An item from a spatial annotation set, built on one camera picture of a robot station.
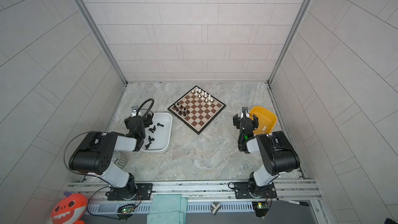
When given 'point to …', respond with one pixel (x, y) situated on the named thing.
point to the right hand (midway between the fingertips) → (245, 113)
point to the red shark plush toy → (70, 210)
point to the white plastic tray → (158, 136)
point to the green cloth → (168, 209)
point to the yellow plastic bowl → (266, 118)
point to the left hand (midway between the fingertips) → (143, 111)
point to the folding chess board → (196, 109)
